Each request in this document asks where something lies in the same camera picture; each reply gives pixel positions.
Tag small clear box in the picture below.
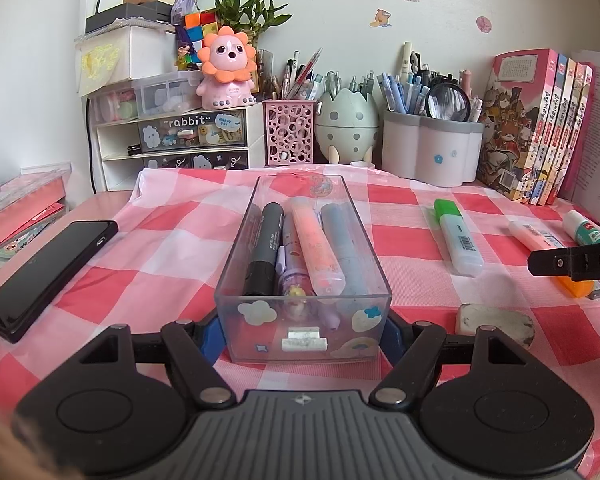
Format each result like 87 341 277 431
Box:
89 86 140 125

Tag row of comic books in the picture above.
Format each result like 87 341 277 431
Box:
476 49 570 203

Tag grey flower-shaped pen holder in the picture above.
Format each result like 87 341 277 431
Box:
381 109 485 188

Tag green egg-shaped pen holder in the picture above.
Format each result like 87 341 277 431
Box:
314 87 381 165

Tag purple charm-topped pen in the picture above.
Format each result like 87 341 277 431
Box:
280 210 313 321

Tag pink lion toy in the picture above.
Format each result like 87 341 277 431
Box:
195 27 258 110

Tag dark grey flat boxes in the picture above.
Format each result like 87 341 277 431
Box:
85 2 173 33

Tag bunch of grey pens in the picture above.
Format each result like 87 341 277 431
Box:
310 71 378 106

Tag blue spine comic book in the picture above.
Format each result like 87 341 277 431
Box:
529 56 578 206

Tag white eraser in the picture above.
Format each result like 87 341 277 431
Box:
455 302 537 348

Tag white storage box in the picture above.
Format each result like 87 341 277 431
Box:
74 24 180 97

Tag white green glue stick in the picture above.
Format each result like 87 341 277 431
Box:
562 210 600 246

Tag stack of notebooks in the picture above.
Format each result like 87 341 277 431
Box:
0 210 66 271

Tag blue highlighter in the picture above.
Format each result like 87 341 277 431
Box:
320 201 378 313

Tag lilac pen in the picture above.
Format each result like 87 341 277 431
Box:
274 245 342 332

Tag black phone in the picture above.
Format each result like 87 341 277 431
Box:
0 219 119 344

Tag white spine comic book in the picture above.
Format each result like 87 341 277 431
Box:
553 64 597 207

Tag potted bamboo plant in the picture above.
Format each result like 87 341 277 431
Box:
214 0 291 101

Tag yellow spine comic book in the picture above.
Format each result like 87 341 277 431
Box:
538 59 586 207

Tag pink highlighter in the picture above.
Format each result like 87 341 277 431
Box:
291 196 346 297

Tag white drawer organizer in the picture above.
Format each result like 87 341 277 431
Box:
96 107 266 192

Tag bunch of thin red pens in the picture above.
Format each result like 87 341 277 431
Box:
275 47 325 102

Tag small colourful figurine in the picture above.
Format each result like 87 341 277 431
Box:
174 42 201 72

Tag tan fuzzy cloth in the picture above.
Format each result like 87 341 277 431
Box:
0 397 86 480

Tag white tall pen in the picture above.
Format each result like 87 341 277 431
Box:
401 41 415 83

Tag pink perforated pen holder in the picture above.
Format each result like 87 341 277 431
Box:
262 99 316 167

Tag clear plastic box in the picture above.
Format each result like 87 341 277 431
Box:
214 174 393 363

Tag green cap highlighter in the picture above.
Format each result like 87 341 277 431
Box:
432 199 485 277

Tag clear lidded storage box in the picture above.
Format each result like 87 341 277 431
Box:
132 71 207 121

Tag black marker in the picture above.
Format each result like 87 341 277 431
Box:
242 202 285 297

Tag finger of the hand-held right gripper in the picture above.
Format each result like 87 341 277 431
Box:
527 245 583 281

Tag purple drawstring pouch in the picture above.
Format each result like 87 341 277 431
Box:
171 0 202 26

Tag orange cap highlighter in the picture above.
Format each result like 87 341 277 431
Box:
509 219 597 297

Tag red spine comic book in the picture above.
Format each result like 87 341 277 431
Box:
546 61 592 207

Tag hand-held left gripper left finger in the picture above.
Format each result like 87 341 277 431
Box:
77 310 236 406

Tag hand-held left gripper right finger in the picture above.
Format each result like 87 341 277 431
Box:
370 312 526 406

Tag bunch of blue pink pens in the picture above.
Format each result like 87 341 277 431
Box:
376 52 483 123

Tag pink checked tablecloth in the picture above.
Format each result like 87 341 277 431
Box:
0 167 600 466

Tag black magnifying glass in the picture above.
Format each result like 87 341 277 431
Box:
426 84 472 123

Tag colourful puzzle cube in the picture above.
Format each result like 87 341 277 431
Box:
184 9 221 46

